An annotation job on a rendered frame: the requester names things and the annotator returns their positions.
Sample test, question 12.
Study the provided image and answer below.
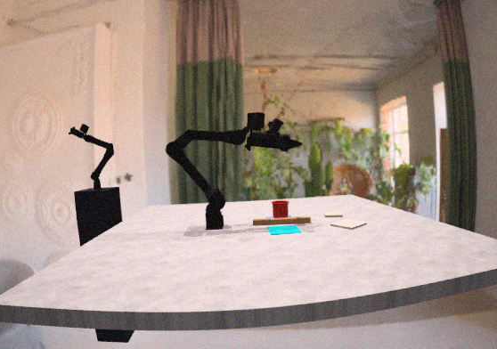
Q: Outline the tan flat bar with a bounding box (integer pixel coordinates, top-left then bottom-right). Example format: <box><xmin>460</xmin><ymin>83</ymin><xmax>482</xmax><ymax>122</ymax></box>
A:
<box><xmin>253</xmin><ymin>216</ymin><xmax>311</xmax><ymax>225</ymax></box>

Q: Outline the red cup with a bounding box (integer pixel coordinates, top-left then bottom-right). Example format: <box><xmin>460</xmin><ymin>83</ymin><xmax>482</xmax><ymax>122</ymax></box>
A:
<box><xmin>272</xmin><ymin>201</ymin><xmax>289</xmax><ymax>219</ymax></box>

